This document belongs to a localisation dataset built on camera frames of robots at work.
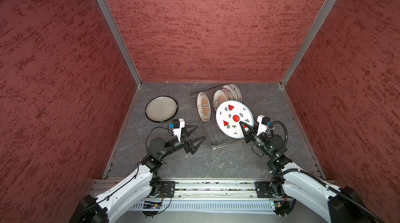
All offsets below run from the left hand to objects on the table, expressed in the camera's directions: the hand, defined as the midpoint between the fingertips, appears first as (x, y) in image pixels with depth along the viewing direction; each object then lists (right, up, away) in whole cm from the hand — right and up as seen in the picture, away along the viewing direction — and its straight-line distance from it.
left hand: (202, 134), depth 69 cm
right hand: (+18, +3, +8) cm, 20 cm away
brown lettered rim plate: (+1, +10, +31) cm, 32 cm away
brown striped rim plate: (-28, +9, +34) cm, 45 cm away
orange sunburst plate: (+11, +18, +29) cm, 36 cm away
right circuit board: (+38, -35, +2) cm, 51 cm away
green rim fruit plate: (+18, +21, +24) cm, 36 cm away
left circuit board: (-24, -34, +3) cm, 42 cm away
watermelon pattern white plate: (+14, +8, +9) cm, 18 cm away
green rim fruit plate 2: (+22, +17, +20) cm, 34 cm away
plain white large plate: (-28, +9, +34) cm, 45 cm away
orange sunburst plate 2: (+15, +20, +23) cm, 34 cm away
